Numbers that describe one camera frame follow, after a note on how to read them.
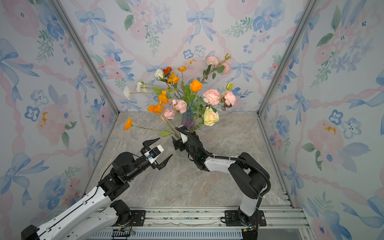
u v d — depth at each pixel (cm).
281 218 77
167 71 86
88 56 88
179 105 72
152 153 55
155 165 62
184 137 74
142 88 80
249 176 47
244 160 50
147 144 63
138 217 74
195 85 76
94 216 58
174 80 86
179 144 76
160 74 82
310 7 69
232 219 73
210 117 60
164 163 69
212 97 61
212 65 88
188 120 104
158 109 69
